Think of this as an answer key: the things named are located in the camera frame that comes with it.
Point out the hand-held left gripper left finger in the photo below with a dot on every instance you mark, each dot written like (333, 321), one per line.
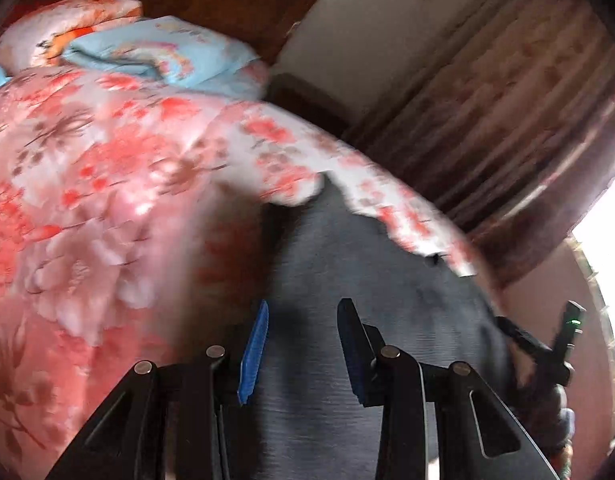
(252, 355)

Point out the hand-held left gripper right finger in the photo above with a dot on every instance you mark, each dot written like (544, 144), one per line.
(352, 350)

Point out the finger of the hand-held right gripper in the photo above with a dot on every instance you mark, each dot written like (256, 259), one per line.
(520, 335)

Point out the dark striped knit sweater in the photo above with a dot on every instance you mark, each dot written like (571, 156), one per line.
(337, 270)

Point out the floral curtain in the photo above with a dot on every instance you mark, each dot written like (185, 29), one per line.
(507, 125)

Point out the pink floral bed cover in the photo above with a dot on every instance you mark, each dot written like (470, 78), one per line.
(102, 180)

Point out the dark wooden nightstand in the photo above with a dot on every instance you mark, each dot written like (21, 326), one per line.
(307, 97)

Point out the light blue folded quilt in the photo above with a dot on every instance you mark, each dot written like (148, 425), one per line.
(162, 52)

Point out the large wooden headboard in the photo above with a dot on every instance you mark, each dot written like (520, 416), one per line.
(227, 0)

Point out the pink floral pillow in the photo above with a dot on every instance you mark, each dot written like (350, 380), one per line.
(62, 22)

